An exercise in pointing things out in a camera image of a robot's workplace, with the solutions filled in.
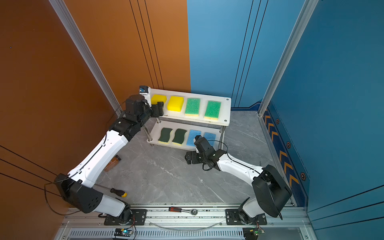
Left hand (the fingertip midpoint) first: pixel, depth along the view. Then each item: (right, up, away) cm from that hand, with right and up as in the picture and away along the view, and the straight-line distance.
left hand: (157, 101), depth 75 cm
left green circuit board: (-15, -64, -4) cm, 66 cm away
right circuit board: (+46, -63, -5) cm, 78 cm away
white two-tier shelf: (+9, -10, -3) cm, 14 cm away
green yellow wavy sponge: (+8, -20, +22) cm, 31 cm away
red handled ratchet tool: (+19, -55, -2) cm, 58 cm away
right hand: (+17, -30, +11) cm, 36 cm away
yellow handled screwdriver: (-21, -48, +4) cm, 53 cm away
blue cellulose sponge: (+29, -20, +22) cm, 41 cm away
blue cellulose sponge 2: (+17, -19, +22) cm, 34 cm away
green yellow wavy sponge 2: (-1, -20, +21) cm, 29 cm away
